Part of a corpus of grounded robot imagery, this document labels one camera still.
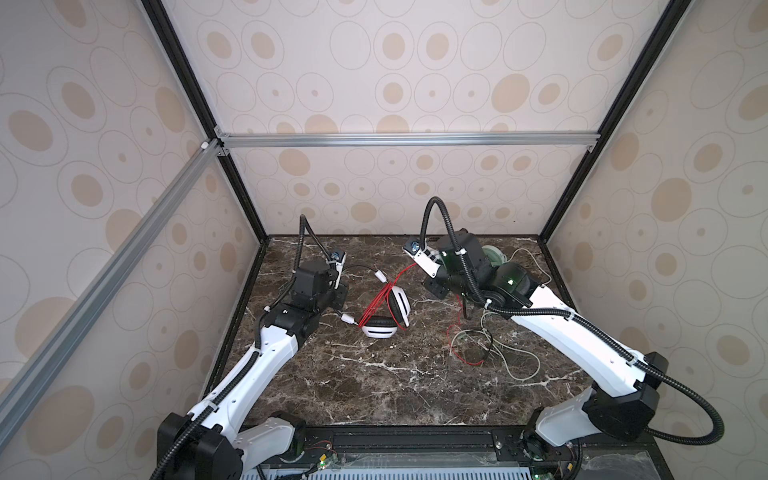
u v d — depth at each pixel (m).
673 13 0.68
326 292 0.66
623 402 0.41
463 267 0.47
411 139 0.91
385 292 0.78
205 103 0.83
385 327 0.75
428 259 0.57
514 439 0.74
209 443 0.37
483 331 0.93
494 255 1.03
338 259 0.67
